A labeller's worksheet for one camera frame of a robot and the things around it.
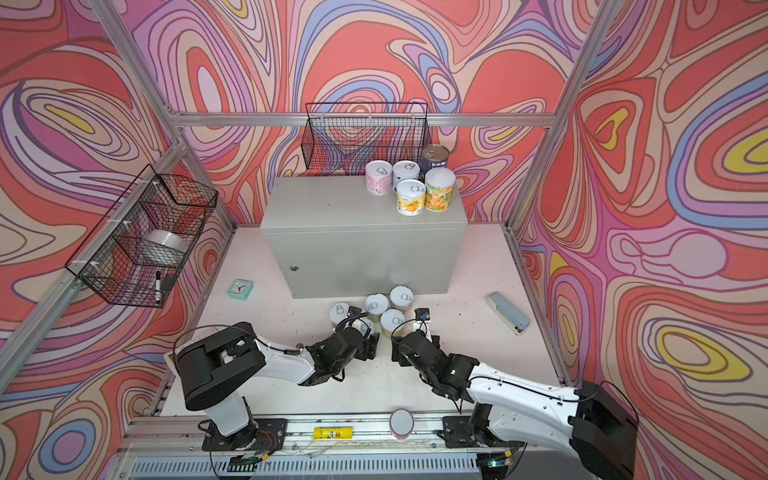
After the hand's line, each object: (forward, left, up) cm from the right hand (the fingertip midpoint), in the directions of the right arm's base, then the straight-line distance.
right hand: (408, 344), depth 82 cm
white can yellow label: (+8, +5, -1) cm, 10 cm away
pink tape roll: (-19, +3, -1) cm, 19 cm away
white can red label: (+16, +1, -1) cm, 16 cm away
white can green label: (+13, +9, 0) cm, 16 cm away
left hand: (+6, +10, -5) cm, 13 cm away
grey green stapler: (+9, -32, -2) cm, 34 cm away
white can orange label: (+11, +20, 0) cm, 23 cm away
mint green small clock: (+22, +55, -2) cm, 59 cm away
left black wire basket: (+10, +69, +29) cm, 75 cm away
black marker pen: (+8, +62, +20) cm, 65 cm away
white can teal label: (+2, +12, +9) cm, 15 cm away
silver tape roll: (+15, +59, +28) cm, 67 cm away
